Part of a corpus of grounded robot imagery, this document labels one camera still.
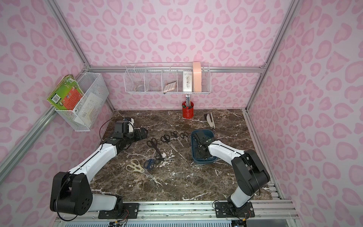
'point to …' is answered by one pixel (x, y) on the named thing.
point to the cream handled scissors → (136, 167)
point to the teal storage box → (195, 155)
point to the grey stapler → (211, 120)
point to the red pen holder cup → (188, 112)
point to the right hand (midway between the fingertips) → (199, 153)
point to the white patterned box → (187, 81)
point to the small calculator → (170, 86)
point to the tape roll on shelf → (140, 88)
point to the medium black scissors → (166, 138)
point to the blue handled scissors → (149, 163)
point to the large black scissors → (153, 144)
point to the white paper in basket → (89, 109)
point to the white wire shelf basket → (169, 78)
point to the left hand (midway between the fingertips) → (142, 130)
